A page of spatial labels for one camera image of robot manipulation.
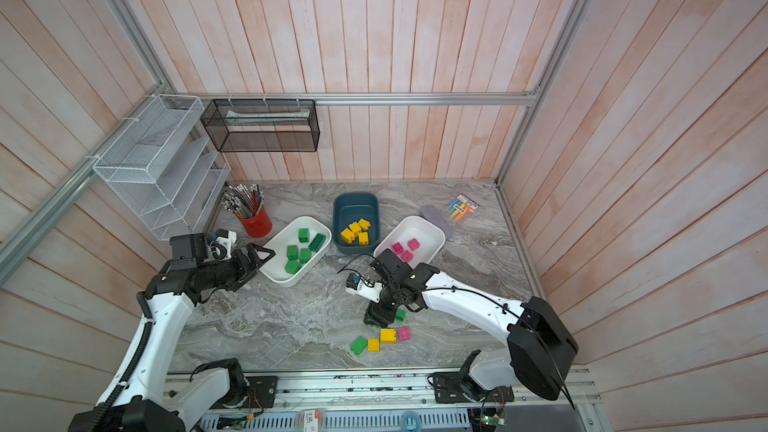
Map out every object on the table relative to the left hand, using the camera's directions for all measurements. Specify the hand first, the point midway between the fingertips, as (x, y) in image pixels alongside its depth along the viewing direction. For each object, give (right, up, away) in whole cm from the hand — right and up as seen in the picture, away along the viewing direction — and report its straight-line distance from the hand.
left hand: (266, 267), depth 77 cm
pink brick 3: (+37, -19, +5) cm, 42 cm away
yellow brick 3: (+24, +5, +24) cm, 35 cm away
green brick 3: (+2, -3, +16) cm, 16 cm away
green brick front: (+24, -23, +4) cm, 33 cm away
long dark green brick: (+9, +4, +24) cm, 25 cm away
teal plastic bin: (+18, +16, +33) cm, 41 cm away
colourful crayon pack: (+60, +16, +34) cm, 71 cm away
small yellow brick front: (+28, -22, +3) cm, 36 cm away
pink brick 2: (+42, +3, +23) cm, 48 cm away
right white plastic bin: (+39, +9, +24) cm, 46 cm away
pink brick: (+36, +2, +21) cm, 42 cm away
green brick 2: (+1, +1, +20) cm, 20 cm away
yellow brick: (+21, +9, +27) cm, 35 cm away
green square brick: (+4, +6, +24) cm, 25 cm away
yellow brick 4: (+25, +10, +29) cm, 40 cm away
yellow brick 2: (+19, +6, +24) cm, 31 cm away
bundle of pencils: (-14, +18, +19) cm, 30 cm away
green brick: (+5, 0, +21) cm, 21 cm away
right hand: (+28, -12, +3) cm, 30 cm away
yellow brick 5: (+32, -20, +3) cm, 38 cm away
